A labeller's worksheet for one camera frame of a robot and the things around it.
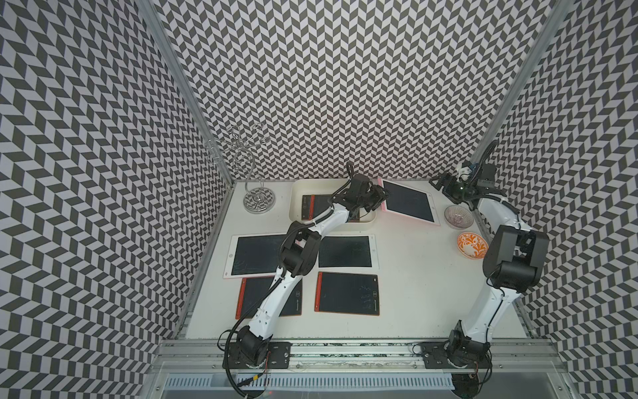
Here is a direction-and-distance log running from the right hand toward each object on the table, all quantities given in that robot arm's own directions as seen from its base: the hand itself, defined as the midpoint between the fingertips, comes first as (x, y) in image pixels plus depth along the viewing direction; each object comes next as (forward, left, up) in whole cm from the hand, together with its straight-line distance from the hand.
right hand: (437, 186), depth 95 cm
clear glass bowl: (-5, -12, -13) cm, 19 cm away
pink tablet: (+3, +8, -12) cm, 15 cm away
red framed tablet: (-35, +36, -15) cm, 52 cm away
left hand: (-1, +17, -4) cm, 17 cm away
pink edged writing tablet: (-21, +71, -14) cm, 76 cm away
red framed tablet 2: (+3, +49, -14) cm, 51 cm away
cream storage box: (+15, +56, -15) cm, 60 cm away
